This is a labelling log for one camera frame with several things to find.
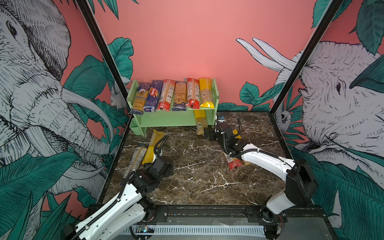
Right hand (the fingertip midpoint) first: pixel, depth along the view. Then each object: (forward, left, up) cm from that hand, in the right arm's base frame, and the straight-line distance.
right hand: (208, 126), depth 82 cm
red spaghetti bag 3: (-12, -16, -21) cm, 29 cm away
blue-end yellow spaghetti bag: (+11, +16, +8) cm, 21 cm away
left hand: (-18, +25, -9) cm, 32 cm away
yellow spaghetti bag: (+10, +4, -7) cm, 12 cm away
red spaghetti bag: (+16, +24, +9) cm, 31 cm away
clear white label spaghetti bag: (-14, +43, -18) cm, 49 cm away
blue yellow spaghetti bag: (+14, +39, +8) cm, 43 cm away
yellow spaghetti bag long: (+20, +1, +8) cm, 21 cm away
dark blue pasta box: (+16, +32, +9) cm, 37 cm away
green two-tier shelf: (+14, +26, -9) cm, 31 cm away
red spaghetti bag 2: (+18, +9, +8) cm, 22 cm away
